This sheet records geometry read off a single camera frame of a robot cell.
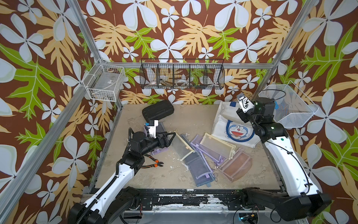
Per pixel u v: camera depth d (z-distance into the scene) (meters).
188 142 0.96
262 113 0.52
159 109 1.11
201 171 0.86
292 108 0.80
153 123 0.66
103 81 0.86
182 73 0.97
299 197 0.37
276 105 0.86
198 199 0.76
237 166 0.85
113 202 0.56
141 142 0.57
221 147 0.95
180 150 0.97
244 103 0.61
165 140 0.64
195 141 0.96
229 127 0.86
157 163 0.88
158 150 0.93
